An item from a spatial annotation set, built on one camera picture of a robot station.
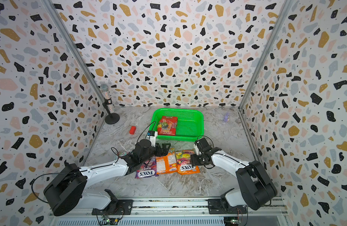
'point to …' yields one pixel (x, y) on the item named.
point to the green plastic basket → (190, 125)
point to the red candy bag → (167, 125)
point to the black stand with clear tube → (113, 117)
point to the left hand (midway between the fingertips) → (166, 143)
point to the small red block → (132, 130)
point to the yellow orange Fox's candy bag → (184, 162)
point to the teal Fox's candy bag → (121, 154)
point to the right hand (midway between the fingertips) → (194, 160)
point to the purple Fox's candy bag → (148, 169)
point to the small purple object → (225, 118)
